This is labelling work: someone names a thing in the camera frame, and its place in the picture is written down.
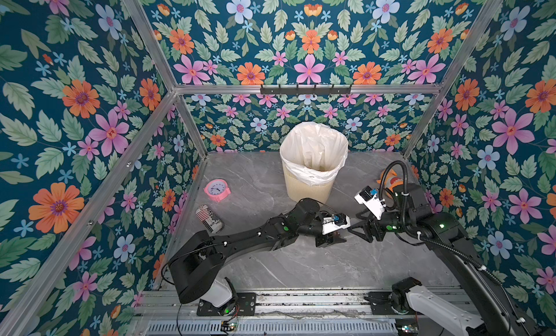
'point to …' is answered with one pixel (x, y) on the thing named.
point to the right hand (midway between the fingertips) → (357, 216)
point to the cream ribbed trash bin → (297, 189)
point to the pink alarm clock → (217, 189)
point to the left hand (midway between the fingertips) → (345, 231)
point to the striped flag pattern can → (204, 213)
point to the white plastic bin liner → (314, 151)
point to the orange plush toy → (390, 181)
